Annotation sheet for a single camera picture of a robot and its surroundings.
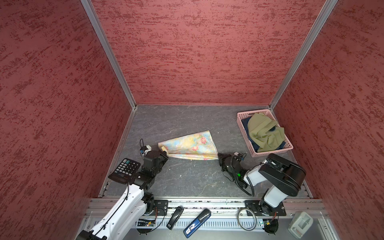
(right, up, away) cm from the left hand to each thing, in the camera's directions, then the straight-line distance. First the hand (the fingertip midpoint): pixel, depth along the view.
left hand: (167, 154), depth 84 cm
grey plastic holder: (+66, -28, -16) cm, 73 cm away
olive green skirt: (+55, +15, +6) cm, 58 cm away
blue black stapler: (+14, -30, -18) cm, 38 cm away
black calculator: (-25, -10, +1) cm, 27 cm away
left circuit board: (-10, -32, -11) cm, 35 cm away
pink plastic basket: (+51, +3, +6) cm, 51 cm away
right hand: (+29, -3, +8) cm, 30 cm away
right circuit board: (+53, -32, -13) cm, 63 cm away
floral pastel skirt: (+17, +2, +11) cm, 21 cm away
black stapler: (+7, -27, -15) cm, 31 cm away
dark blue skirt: (+51, +16, +17) cm, 56 cm away
